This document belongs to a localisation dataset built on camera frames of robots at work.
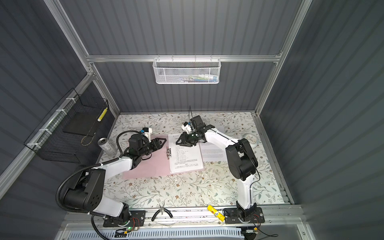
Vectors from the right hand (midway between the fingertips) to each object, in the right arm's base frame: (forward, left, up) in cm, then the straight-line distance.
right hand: (179, 145), depth 88 cm
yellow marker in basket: (+9, +42, +18) cm, 46 cm away
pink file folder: (-8, +15, -10) cm, 20 cm away
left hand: (+3, +9, +1) cm, 9 cm away
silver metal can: (-1, +43, +3) cm, 43 cm away
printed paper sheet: (-3, -2, -11) cm, 12 cm away
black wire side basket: (-5, +54, +19) cm, 57 cm away
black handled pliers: (-32, +8, -12) cm, 35 cm away
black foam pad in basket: (+2, +48, +19) cm, 52 cm away
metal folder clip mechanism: (+1, +8, -11) cm, 14 cm away
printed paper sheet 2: (+1, -20, -11) cm, 23 cm away
